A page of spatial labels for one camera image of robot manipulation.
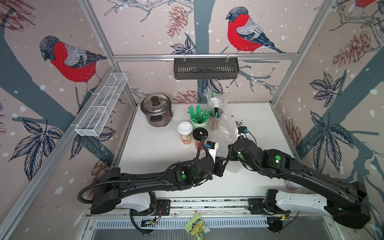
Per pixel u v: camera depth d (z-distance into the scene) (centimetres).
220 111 86
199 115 97
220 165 59
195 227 68
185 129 85
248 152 47
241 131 60
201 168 51
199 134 81
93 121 71
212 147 61
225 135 69
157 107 96
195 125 90
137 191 44
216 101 98
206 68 104
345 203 39
